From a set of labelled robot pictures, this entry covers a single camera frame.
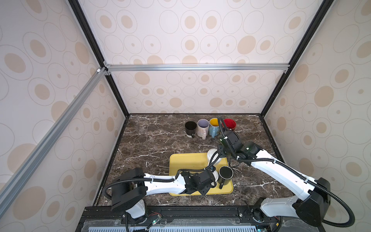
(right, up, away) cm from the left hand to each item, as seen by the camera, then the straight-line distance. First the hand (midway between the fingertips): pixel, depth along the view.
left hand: (211, 184), depth 79 cm
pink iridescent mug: (-3, +31, +19) cm, 37 cm away
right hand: (+6, +20, +1) cm, 21 cm away
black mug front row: (+8, +6, -1) cm, 10 cm away
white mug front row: (+3, +5, 0) cm, 6 cm away
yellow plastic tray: (-18, +9, +14) cm, 24 cm away
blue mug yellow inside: (+5, +32, +20) cm, 38 cm away
